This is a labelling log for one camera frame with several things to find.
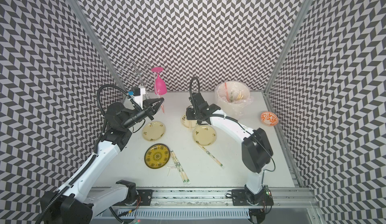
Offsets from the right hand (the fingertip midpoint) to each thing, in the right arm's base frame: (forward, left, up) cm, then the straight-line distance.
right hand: (189, 116), depth 86 cm
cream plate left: (-2, +23, -12) cm, 26 cm away
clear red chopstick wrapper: (-7, +11, +17) cm, 21 cm away
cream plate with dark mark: (+5, +3, -15) cm, 16 cm away
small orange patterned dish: (+6, -52, -13) cm, 54 cm away
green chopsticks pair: (-29, +2, -15) cm, 33 cm away
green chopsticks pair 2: (-17, -13, -16) cm, 27 cm away
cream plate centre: (-4, -9, -16) cm, 18 cm away
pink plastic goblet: (+20, +19, +5) cm, 28 cm away
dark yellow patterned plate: (-18, +19, -15) cm, 30 cm away
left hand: (-5, +10, +20) cm, 23 cm away
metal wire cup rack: (+40, +43, +5) cm, 58 cm away
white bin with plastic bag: (+15, -27, -1) cm, 31 cm away
